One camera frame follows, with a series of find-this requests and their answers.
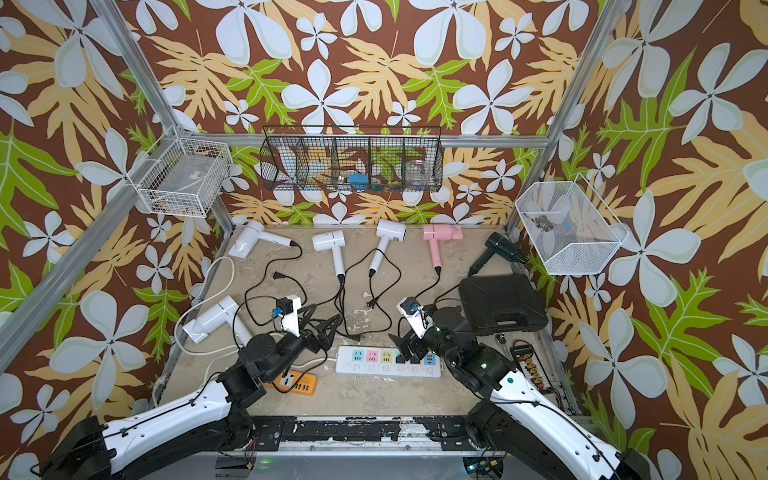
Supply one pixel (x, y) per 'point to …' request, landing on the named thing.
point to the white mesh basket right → (570, 226)
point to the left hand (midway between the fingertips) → (328, 308)
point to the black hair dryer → (503, 247)
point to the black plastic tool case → (502, 303)
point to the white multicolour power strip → (382, 362)
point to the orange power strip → (290, 378)
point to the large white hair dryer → (226, 311)
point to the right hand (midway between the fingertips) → (403, 319)
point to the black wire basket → (353, 158)
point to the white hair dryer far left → (250, 236)
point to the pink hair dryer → (433, 233)
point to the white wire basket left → (181, 177)
